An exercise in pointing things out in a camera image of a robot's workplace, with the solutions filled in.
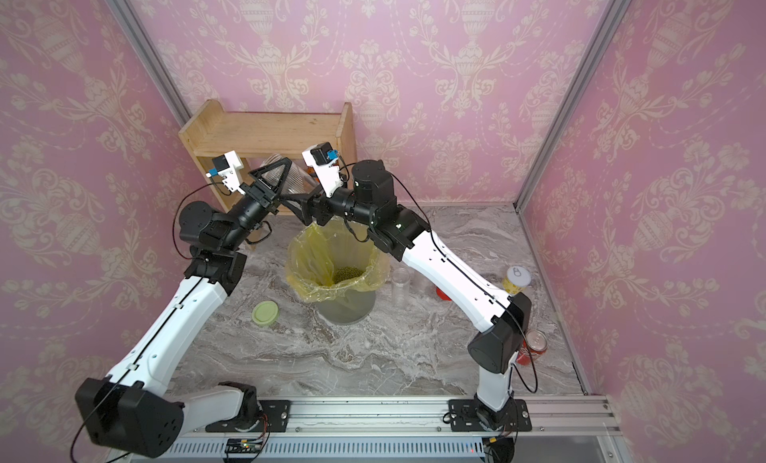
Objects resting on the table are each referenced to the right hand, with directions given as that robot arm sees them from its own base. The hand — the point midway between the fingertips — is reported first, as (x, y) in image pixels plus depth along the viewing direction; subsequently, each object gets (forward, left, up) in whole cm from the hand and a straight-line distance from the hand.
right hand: (298, 185), depth 61 cm
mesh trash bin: (-11, -6, -34) cm, 36 cm away
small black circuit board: (-39, +20, -49) cm, 65 cm away
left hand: (+1, 0, +3) cm, 3 cm away
